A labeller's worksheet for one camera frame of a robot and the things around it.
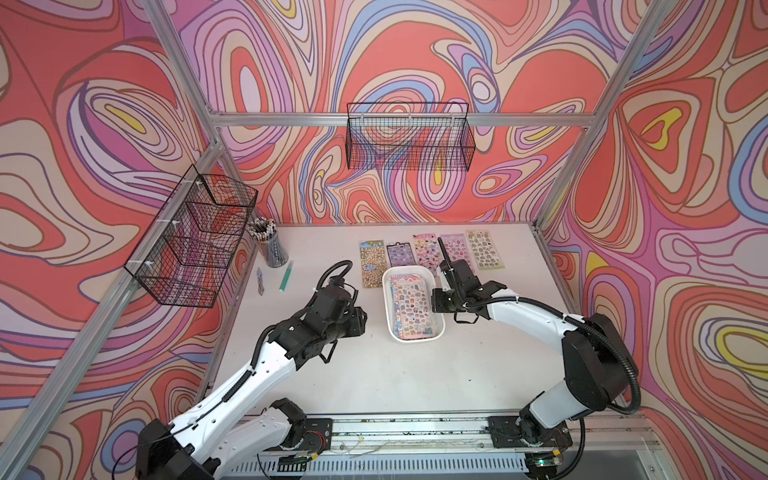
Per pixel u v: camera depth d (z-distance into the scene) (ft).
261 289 3.31
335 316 1.94
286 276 3.43
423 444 2.38
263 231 3.12
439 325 2.77
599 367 1.43
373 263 3.54
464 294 2.23
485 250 3.67
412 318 2.83
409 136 3.16
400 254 3.65
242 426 1.82
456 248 3.69
